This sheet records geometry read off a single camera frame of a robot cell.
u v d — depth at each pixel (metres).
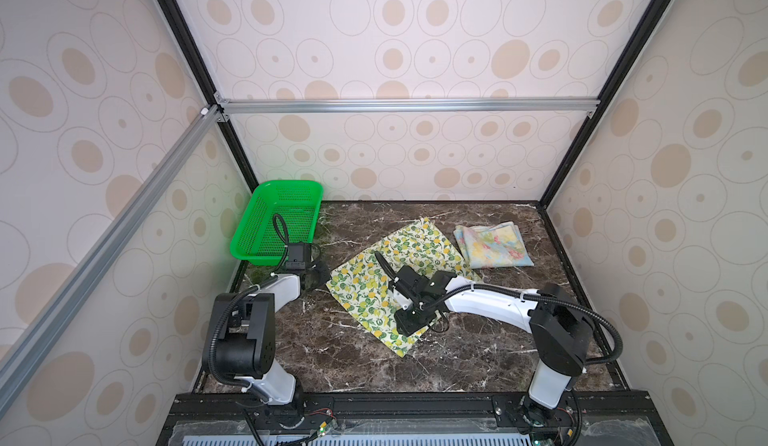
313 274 0.83
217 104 0.89
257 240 1.06
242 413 0.68
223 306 0.47
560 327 0.46
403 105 0.89
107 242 0.55
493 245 1.05
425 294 0.62
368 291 0.95
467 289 0.56
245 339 0.45
